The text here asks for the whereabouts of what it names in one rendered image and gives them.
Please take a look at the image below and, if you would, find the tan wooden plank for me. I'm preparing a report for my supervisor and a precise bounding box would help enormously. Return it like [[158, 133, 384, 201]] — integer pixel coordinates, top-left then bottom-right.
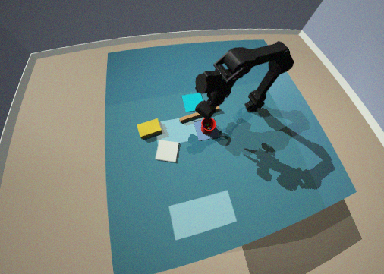
[[180, 106, 220, 123]]

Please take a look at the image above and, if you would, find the yellow rectangular block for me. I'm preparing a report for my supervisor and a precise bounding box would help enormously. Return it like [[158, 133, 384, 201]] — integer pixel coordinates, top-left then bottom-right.
[[137, 118, 162, 139]]

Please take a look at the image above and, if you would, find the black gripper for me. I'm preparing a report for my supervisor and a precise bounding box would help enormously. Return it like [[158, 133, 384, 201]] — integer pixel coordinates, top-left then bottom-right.
[[195, 90, 231, 119]]

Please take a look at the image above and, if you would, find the white square block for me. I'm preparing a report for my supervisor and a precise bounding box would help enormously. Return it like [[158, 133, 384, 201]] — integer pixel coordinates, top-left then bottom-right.
[[156, 140, 179, 162]]

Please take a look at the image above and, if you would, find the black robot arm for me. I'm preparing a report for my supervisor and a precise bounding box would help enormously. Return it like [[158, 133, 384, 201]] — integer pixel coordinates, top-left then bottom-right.
[[195, 41, 294, 113]]

